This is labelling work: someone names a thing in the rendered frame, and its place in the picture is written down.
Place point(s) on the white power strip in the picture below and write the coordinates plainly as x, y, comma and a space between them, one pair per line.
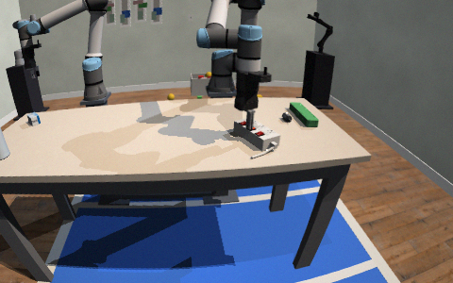
267, 139

